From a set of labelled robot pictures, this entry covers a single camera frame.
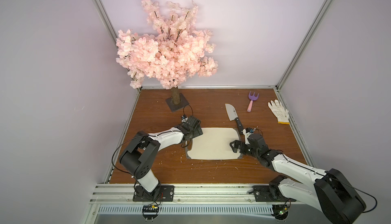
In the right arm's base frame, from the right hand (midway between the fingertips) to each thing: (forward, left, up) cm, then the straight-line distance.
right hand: (236, 141), depth 87 cm
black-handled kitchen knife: (+22, -1, -4) cm, 22 cm away
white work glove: (+27, -34, -5) cm, 44 cm away
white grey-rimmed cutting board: (0, +13, -3) cm, 13 cm away
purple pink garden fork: (+36, -16, -3) cm, 40 cm away
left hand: (+6, +23, -2) cm, 24 cm away
